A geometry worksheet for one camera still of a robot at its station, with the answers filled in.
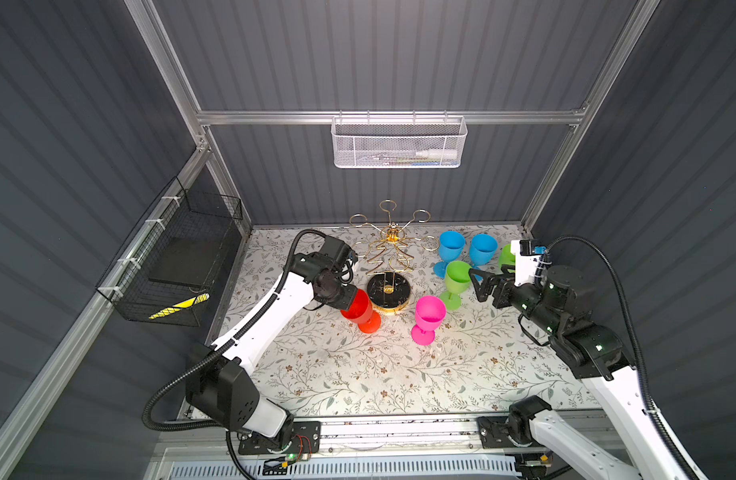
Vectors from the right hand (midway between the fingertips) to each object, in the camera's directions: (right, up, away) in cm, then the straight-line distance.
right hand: (491, 271), depth 66 cm
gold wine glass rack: (-20, +2, +46) cm, 50 cm away
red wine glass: (-30, -11, +9) cm, 33 cm away
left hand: (-34, -8, +14) cm, 38 cm away
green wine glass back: (-3, -4, +18) cm, 19 cm away
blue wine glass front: (+8, +5, +26) cm, 28 cm away
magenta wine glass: (-10, -13, +20) cm, 26 cm away
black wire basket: (-76, -1, +4) cm, 76 cm away
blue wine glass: (-1, +7, +29) cm, 30 cm away
